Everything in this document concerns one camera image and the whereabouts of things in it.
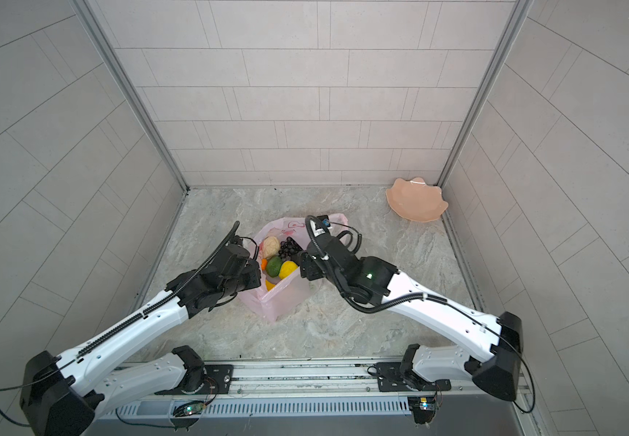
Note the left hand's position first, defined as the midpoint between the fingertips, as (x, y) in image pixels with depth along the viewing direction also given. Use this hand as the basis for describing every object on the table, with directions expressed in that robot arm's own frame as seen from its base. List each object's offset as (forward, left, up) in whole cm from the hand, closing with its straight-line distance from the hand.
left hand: (270, 270), depth 78 cm
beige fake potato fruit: (+12, +2, -7) cm, 14 cm away
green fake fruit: (+6, +1, -8) cm, 10 cm away
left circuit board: (-32, +16, -9) cm, 37 cm away
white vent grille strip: (-31, -32, -12) cm, 47 cm away
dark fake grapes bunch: (+13, -3, -9) cm, 16 cm away
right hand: (-1, -11, +10) cm, 15 cm away
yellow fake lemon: (+4, -4, -8) cm, 10 cm away
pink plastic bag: (-7, -7, +1) cm, 9 cm away
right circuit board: (-32, -41, -13) cm, 53 cm away
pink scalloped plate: (+39, -53, -13) cm, 67 cm away
